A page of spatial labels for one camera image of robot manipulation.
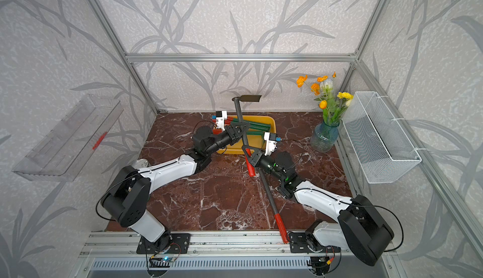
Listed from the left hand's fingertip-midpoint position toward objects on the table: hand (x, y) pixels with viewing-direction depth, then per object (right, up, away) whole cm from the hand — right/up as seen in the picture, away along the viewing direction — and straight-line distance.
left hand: (250, 128), depth 75 cm
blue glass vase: (+37, -5, +19) cm, 42 cm away
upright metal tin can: (-54, -18, +17) cm, 59 cm away
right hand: (-3, -8, -1) cm, 8 cm away
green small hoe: (+5, -3, +33) cm, 33 cm away
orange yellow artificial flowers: (+39, +11, +13) cm, 43 cm away
